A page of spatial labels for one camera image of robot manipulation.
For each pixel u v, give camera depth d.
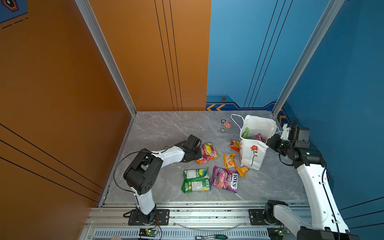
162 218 0.74
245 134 0.90
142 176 0.48
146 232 0.71
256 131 0.91
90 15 0.72
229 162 0.91
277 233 0.71
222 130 1.09
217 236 0.68
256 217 0.72
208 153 0.92
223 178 0.83
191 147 0.74
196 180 0.83
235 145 0.96
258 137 0.89
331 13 0.71
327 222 0.37
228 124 1.09
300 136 0.53
